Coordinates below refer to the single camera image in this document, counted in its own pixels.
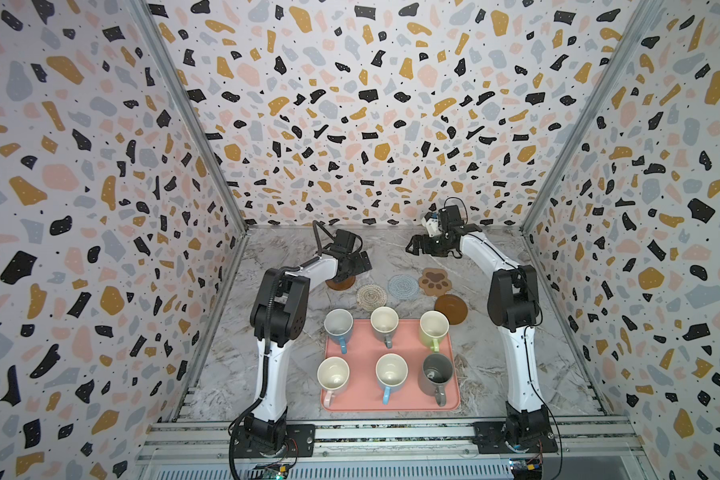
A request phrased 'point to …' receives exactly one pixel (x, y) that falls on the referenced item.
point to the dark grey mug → (435, 372)
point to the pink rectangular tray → (407, 377)
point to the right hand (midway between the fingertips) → (416, 242)
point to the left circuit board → (276, 472)
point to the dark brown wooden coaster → (342, 285)
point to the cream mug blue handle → (391, 371)
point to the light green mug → (433, 327)
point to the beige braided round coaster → (371, 297)
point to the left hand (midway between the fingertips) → (365, 261)
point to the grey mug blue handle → (338, 325)
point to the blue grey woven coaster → (402, 287)
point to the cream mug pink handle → (333, 374)
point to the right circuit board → (526, 468)
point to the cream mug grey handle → (384, 322)
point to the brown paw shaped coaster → (435, 281)
